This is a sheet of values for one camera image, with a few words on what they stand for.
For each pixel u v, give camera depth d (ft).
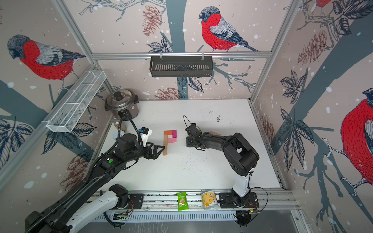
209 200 2.24
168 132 3.30
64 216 1.35
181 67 3.43
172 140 3.17
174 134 3.30
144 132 2.20
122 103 3.11
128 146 1.87
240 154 1.60
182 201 2.39
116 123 3.11
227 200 2.40
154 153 2.20
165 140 3.21
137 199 2.44
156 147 2.20
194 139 2.55
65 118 2.34
